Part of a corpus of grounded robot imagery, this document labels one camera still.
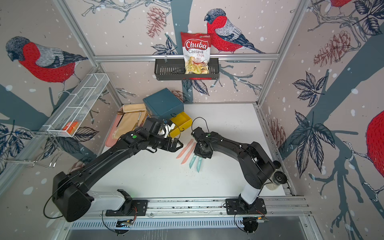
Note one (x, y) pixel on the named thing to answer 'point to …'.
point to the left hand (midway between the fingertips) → (179, 141)
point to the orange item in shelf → (72, 128)
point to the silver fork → (136, 126)
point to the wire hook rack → (53, 163)
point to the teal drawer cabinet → (163, 103)
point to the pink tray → (110, 141)
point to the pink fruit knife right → (185, 157)
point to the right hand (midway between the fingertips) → (198, 153)
